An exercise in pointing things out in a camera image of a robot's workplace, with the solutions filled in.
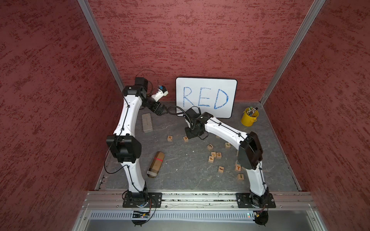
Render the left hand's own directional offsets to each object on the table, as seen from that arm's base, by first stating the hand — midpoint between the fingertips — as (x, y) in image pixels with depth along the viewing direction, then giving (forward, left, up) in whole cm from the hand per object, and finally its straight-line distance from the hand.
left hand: (162, 111), depth 83 cm
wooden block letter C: (-17, -32, -22) cm, 42 cm away
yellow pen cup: (+7, -59, -19) cm, 62 cm away
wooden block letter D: (-18, -35, -21) cm, 45 cm away
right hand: (-9, -18, -13) cm, 24 cm away
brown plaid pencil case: (-25, +4, -20) cm, 32 cm away
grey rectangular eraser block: (+6, +15, -21) cm, 26 cm away
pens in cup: (+7, -57, -7) cm, 58 cm away
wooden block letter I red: (-27, -35, -22) cm, 49 cm away
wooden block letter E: (-7, -14, -22) cm, 26 cm away
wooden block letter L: (-12, -30, -22) cm, 39 cm away
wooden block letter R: (-7, -3, -21) cm, 22 cm away
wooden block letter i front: (-30, -46, -22) cm, 59 cm away
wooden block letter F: (-21, -30, -22) cm, 42 cm away
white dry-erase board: (+18, -35, -4) cm, 40 cm away
